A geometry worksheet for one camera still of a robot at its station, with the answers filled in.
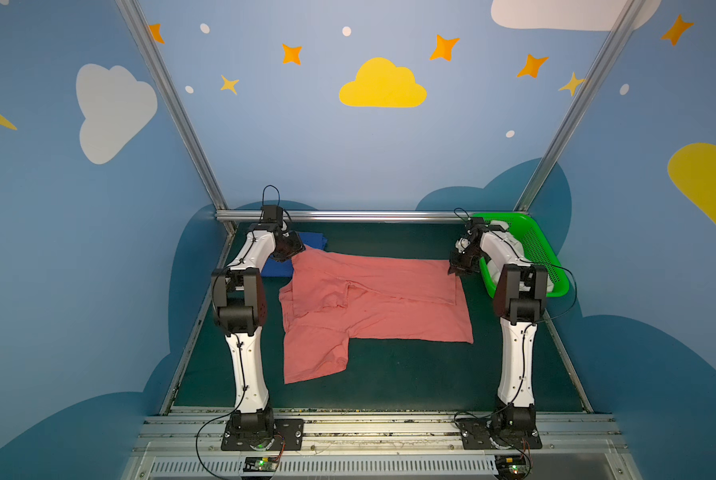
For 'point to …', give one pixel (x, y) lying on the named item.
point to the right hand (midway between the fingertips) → (456, 268)
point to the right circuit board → (510, 465)
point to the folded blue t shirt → (275, 268)
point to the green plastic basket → (538, 250)
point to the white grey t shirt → (502, 248)
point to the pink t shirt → (332, 297)
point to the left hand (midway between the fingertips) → (302, 247)
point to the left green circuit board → (260, 464)
